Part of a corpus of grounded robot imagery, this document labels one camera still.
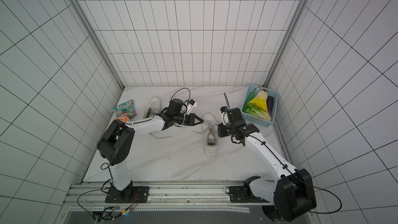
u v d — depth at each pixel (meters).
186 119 0.78
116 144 0.49
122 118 0.98
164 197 0.73
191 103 0.83
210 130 0.84
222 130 0.72
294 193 0.39
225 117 0.71
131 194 0.69
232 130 0.61
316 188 0.36
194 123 0.82
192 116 0.79
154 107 0.97
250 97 1.10
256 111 0.96
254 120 0.95
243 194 0.72
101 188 0.73
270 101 1.06
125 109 1.03
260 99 1.02
